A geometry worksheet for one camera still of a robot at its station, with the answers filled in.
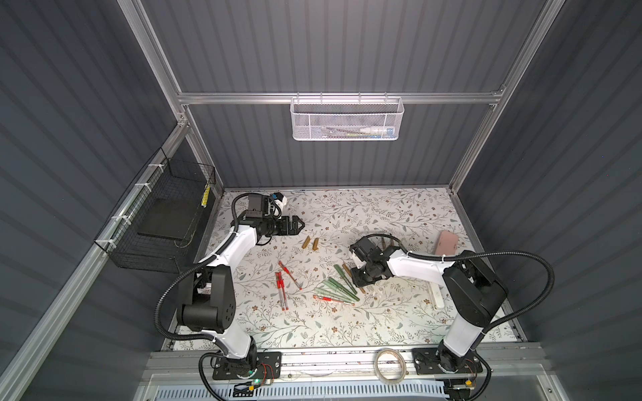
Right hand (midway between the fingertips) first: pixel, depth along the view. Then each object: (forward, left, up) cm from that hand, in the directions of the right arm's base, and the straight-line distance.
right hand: (357, 280), depth 91 cm
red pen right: (-2, +27, 0) cm, 28 cm away
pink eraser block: (+15, -37, +1) cm, 40 cm away
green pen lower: (-6, +8, 0) cm, 10 cm away
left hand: (+15, +22, +14) cm, 30 cm away
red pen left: (+2, +30, -1) cm, 30 cm away
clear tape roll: (-29, -4, +1) cm, 29 cm away
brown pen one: (+16, -12, -1) cm, 20 cm away
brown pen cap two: (+17, +20, 0) cm, 26 cm away
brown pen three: (+4, +3, +1) cm, 5 cm away
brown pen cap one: (+16, +16, -1) cm, 23 cm away
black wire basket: (+1, +60, +30) cm, 67 cm away
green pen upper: (+3, +6, 0) cm, 7 cm away
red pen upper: (0, +23, 0) cm, 23 cm away
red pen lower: (-7, +10, -1) cm, 12 cm away
